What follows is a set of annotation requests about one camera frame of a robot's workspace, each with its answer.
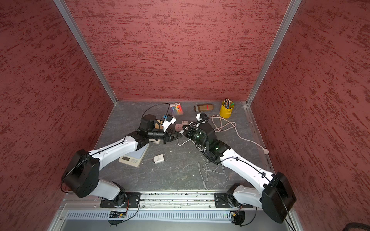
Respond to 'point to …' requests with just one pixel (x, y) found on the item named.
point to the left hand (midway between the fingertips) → (180, 137)
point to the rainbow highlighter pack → (176, 109)
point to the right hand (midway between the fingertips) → (181, 129)
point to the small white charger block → (158, 159)
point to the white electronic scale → (134, 159)
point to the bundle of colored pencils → (228, 104)
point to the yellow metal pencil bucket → (225, 112)
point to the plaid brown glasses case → (203, 107)
